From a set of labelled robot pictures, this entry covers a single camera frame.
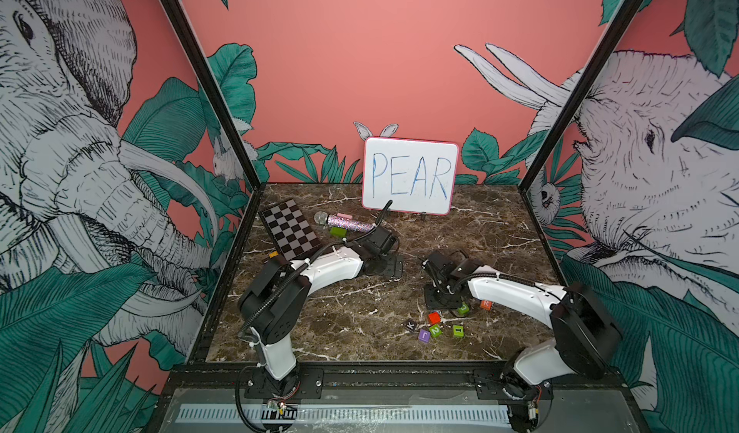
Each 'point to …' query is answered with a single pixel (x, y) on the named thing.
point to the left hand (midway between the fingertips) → (392, 261)
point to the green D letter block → (464, 310)
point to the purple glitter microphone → (349, 224)
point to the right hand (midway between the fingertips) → (427, 299)
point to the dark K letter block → (410, 324)
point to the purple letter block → (424, 336)
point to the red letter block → (434, 318)
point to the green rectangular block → (339, 231)
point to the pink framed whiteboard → (417, 176)
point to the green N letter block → (436, 331)
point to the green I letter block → (458, 331)
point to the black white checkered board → (290, 229)
